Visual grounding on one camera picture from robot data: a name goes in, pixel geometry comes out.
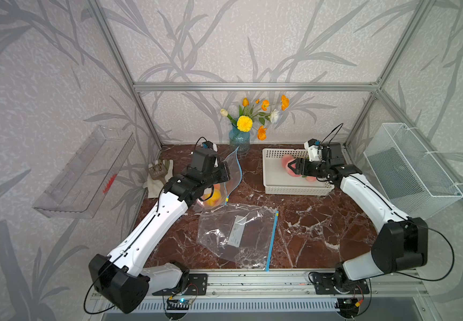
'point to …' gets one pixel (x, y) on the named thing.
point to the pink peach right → (311, 178)
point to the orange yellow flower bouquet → (252, 117)
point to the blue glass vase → (239, 139)
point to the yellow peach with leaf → (216, 196)
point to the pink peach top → (287, 159)
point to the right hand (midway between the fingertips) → (294, 164)
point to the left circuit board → (178, 304)
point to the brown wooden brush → (159, 170)
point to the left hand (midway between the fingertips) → (230, 168)
